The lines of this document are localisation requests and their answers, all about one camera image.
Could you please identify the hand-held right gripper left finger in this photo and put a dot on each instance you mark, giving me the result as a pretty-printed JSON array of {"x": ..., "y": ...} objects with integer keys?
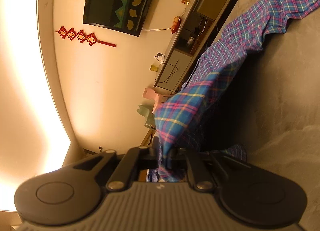
[{"x": 155, "y": 151}]

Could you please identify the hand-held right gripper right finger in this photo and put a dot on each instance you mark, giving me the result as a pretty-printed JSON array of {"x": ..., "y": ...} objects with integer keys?
[{"x": 175, "y": 159}]

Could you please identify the blue pink plaid shirt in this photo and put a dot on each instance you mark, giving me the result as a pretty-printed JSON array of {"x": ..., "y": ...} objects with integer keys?
[{"x": 215, "y": 58}]

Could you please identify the green plastic chair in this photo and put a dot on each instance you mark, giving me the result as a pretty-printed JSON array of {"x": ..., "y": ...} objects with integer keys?
[{"x": 146, "y": 116}]

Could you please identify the pink plastic chair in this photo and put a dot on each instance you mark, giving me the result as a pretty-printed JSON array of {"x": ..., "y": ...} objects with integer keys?
[{"x": 150, "y": 94}]

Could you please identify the grey tv cabinet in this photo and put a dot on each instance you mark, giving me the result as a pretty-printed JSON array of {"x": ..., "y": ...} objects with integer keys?
[{"x": 170, "y": 70}]

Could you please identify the yellow cup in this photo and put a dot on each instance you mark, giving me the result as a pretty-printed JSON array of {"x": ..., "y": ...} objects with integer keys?
[{"x": 153, "y": 67}]

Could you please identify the white power strip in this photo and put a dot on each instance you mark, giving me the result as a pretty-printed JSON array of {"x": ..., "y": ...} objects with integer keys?
[{"x": 160, "y": 57}]

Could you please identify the small amber jar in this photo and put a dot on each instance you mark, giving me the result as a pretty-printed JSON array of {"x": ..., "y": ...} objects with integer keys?
[{"x": 184, "y": 1}]

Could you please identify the red knot wall ornament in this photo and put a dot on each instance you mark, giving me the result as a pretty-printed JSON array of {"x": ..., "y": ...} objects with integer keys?
[{"x": 80, "y": 36}]

